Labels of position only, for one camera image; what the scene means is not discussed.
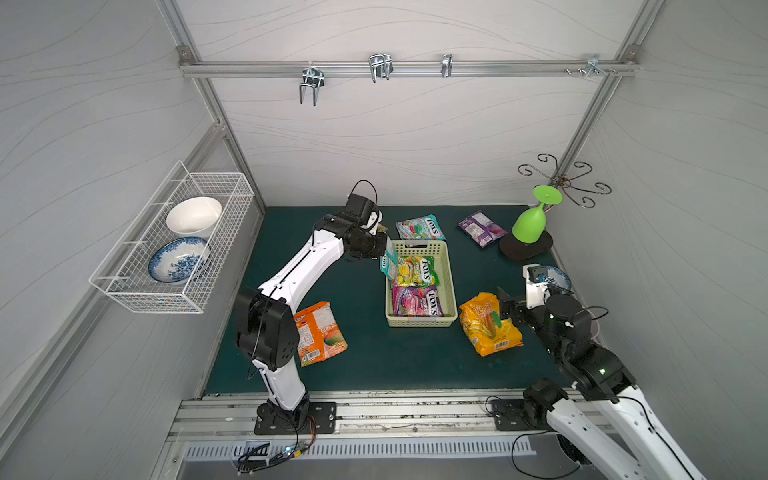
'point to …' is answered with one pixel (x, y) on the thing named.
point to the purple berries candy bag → (416, 301)
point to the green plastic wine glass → (529, 224)
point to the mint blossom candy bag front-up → (423, 228)
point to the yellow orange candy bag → (484, 328)
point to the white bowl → (194, 216)
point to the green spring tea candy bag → (417, 271)
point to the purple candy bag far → (481, 228)
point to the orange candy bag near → (319, 336)
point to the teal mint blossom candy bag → (388, 262)
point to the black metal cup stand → (513, 250)
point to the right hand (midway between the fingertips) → (522, 285)
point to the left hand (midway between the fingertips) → (386, 250)
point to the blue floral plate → (177, 259)
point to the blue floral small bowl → (559, 277)
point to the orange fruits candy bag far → (382, 228)
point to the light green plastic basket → (439, 250)
